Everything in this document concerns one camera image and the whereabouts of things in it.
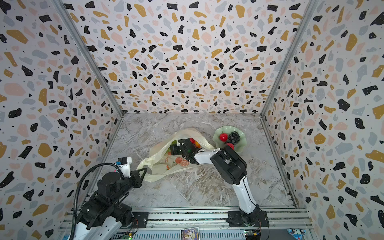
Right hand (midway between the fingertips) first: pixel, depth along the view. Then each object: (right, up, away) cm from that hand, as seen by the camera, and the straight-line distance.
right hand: (169, 147), depth 94 cm
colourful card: (+15, -37, -24) cm, 47 cm away
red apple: (+35, +6, +9) cm, 37 cm away
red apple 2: (+39, +1, +1) cm, 39 cm away
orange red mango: (+17, +5, -17) cm, 24 cm away
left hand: (-5, -8, -21) cm, 23 cm away
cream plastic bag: (-1, -5, -18) cm, 19 cm away
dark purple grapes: (+42, +6, +7) cm, 43 cm away
